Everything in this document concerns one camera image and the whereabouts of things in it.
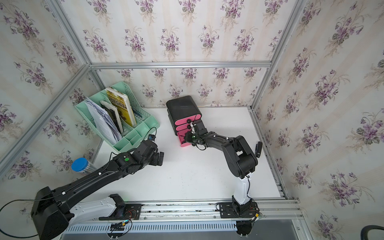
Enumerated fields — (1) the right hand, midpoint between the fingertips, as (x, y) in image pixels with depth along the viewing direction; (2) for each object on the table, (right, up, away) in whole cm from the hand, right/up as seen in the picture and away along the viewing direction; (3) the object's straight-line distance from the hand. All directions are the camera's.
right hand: (186, 137), depth 96 cm
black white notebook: (-45, +16, -5) cm, 48 cm away
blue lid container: (-48, -10, -27) cm, 56 cm away
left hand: (-14, -8, -16) cm, 23 cm away
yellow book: (-40, +23, -5) cm, 47 cm away
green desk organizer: (-28, +9, +5) cm, 30 cm away
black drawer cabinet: (-3, +17, +6) cm, 18 cm away
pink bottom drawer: (-4, +2, +4) cm, 6 cm away
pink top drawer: (+1, +12, -3) cm, 12 cm away
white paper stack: (-47, +7, -10) cm, 49 cm away
